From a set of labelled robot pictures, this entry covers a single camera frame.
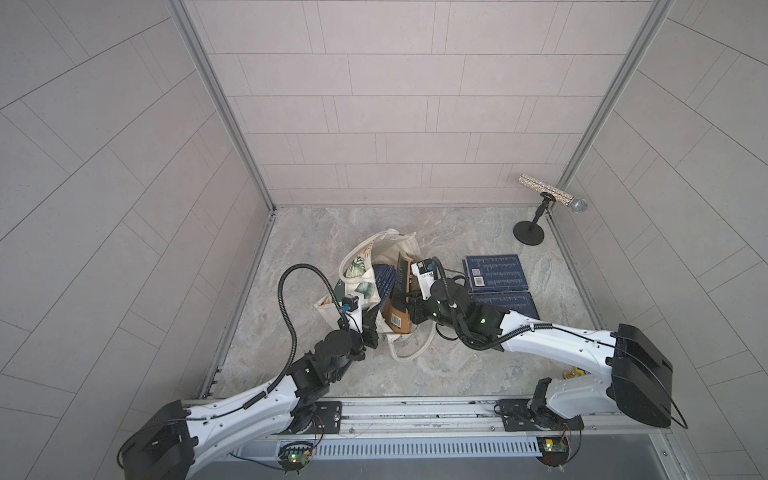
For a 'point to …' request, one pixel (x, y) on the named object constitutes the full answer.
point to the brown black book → (396, 309)
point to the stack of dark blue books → (384, 278)
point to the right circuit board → (555, 450)
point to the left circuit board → (294, 456)
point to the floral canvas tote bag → (357, 278)
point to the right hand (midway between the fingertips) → (399, 300)
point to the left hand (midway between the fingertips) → (382, 306)
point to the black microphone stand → (531, 233)
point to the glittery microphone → (575, 204)
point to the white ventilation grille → (269, 449)
